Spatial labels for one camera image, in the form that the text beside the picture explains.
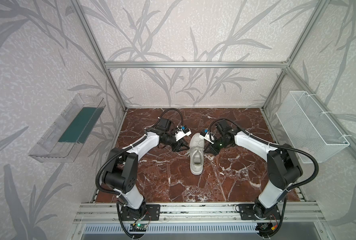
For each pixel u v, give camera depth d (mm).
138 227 716
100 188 441
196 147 884
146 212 723
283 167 468
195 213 752
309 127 653
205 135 788
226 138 667
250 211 734
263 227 753
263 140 550
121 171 462
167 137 751
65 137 643
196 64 959
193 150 856
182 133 767
